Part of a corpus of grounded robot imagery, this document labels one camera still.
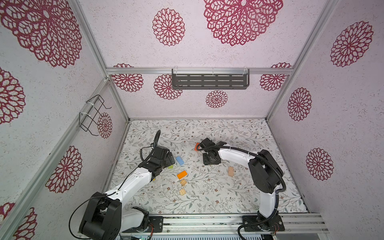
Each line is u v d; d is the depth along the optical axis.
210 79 0.94
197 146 0.84
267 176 0.50
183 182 0.87
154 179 0.62
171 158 0.81
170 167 0.78
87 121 0.76
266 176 0.50
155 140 0.67
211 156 0.69
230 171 0.92
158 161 0.66
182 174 0.91
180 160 0.97
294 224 0.76
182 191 0.83
